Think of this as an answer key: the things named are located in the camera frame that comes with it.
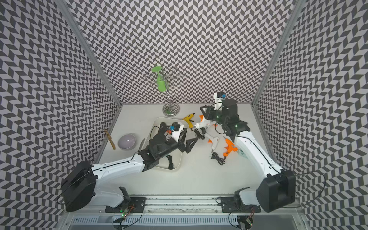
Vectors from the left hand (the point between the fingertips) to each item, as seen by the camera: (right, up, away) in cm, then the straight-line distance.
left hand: (192, 135), depth 74 cm
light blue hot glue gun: (-13, -19, +11) cm, 25 cm away
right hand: (+6, +13, +3) cm, 14 cm away
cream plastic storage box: (-9, -16, +14) cm, 23 cm away
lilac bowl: (-42, -7, +18) cm, 47 cm away
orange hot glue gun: (+25, -10, +19) cm, 33 cm away
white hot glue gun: (+15, -7, +23) cm, 28 cm away
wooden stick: (-56, -7, +25) cm, 62 cm away
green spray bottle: (-22, +33, +26) cm, 47 cm away
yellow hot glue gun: (-3, +7, +34) cm, 35 cm away
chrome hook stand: (-18, +15, +42) cm, 48 cm away
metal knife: (-34, -9, +22) cm, 41 cm away
